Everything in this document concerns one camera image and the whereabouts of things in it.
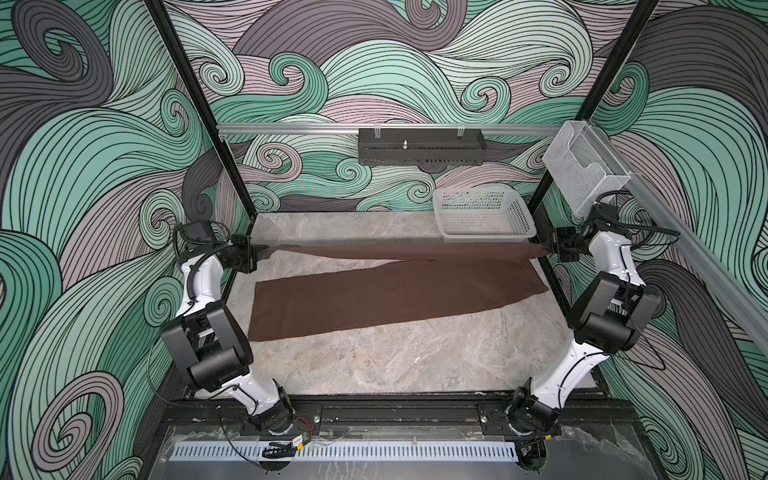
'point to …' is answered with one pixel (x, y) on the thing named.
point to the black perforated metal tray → (421, 146)
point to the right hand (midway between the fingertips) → (547, 240)
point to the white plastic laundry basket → (483, 213)
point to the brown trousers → (333, 286)
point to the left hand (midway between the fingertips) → (268, 242)
